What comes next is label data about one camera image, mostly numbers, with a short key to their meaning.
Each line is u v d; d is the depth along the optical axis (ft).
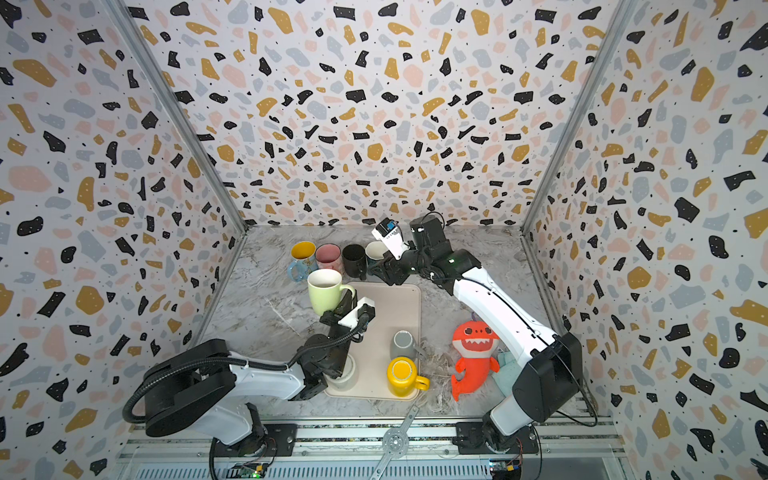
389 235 2.15
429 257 1.92
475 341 2.69
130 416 1.34
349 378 2.53
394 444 2.42
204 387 1.46
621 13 2.35
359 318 2.11
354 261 3.33
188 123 2.95
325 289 2.33
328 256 3.31
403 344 2.62
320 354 1.91
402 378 2.46
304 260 3.21
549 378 1.37
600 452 2.42
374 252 3.39
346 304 2.45
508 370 2.81
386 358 2.88
